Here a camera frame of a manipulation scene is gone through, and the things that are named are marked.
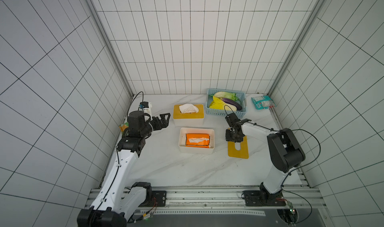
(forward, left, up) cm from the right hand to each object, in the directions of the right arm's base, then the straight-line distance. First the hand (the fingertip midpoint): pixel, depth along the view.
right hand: (225, 139), depth 95 cm
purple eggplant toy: (+26, -6, +7) cm, 28 cm away
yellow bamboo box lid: (+10, +32, +11) cm, 35 cm away
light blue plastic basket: (+35, -14, +4) cm, 38 cm away
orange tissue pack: (-8, +14, +8) cm, 18 cm away
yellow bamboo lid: (-10, -10, +1) cm, 14 cm away
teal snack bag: (+31, -30, +4) cm, 44 cm away
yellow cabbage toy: (+22, +5, +10) cm, 25 cm away
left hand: (-3, +37, +24) cm, 45 cm away
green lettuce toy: (+32, -2, +9) cm, 33 cm away
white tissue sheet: (+14, +25, +14) cm, 31 cm away
